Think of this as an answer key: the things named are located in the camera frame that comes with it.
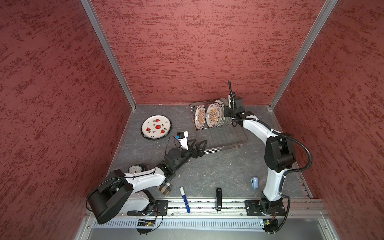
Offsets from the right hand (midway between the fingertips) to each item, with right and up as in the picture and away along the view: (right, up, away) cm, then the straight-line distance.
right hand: (227, 109), depth 97 cm
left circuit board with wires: (-47, -58, -24) cm, 79 cm away
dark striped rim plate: (-50, -12, +8) cm, 52 cm away
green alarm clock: (-53, -34, -13) cm, 65 cm away
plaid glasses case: (-37, -44, -19) cm, 60 cm away
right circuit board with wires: (+15, -57, -27) cm, 65 cm away
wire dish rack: (-5, -19, +4) cm, 21 cm away
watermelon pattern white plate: (-50, -12, +8) cm, 52 cm away
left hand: (-17, -19, -19) cm, 32 cm away
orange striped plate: (-9, -3, +6) cm, 12 cm away
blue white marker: (-26, -48, -21) cm, 59 cm away
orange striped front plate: (-18, -5, +6) cm, 20 cm away
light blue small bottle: (+12, -41, -16) cm, 46 cm away
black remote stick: (-9, -48, -21) cm, 53 cm away
